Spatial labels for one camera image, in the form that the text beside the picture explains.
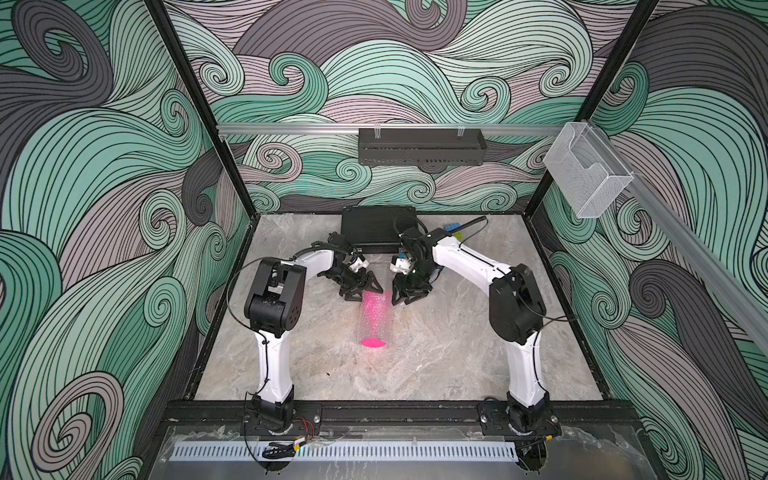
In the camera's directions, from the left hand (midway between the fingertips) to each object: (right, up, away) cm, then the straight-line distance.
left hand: (374, 294), depth 92 cm
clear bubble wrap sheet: (+3, -8, -10) cm, 13 cm away
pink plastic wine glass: (+1, -2, -6) cm, 6 cm away
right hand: (+7, -2, -5) cm, 9 cm away
